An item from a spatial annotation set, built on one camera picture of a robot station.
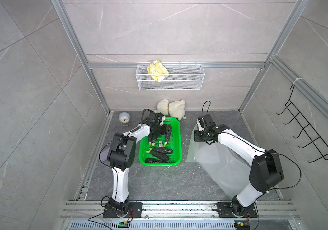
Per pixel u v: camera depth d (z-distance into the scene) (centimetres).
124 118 107
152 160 88
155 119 82
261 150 48
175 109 110
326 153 58
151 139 98
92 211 75
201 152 93
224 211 73
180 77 101
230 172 87
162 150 92
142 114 80
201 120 70
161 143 99
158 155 90
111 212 72
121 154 55
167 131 90
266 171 45
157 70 87
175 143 99
